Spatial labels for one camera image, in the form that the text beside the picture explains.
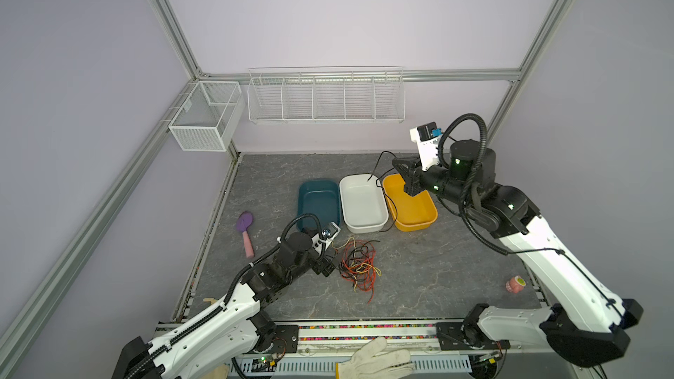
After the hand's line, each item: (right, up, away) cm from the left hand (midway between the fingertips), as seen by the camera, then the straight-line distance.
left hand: (329, 242), depth 78 cm
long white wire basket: (-2, +50, +19) cm, 54 cm away
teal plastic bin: (-5, +11, +25) cm, 27 cm away
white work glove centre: (+11, -31, -8) cm, 34 cm away
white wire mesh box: (-48, +42, +22) cm, 67 cm away
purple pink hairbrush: (-33, +2, +19) cm, 38 cm away
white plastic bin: (+12, +10, +22) cm, 27 cm away
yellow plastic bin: (+30, +6, +24) cm, 38 cm away
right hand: (+17, +23, -16) cm, 33 cm away
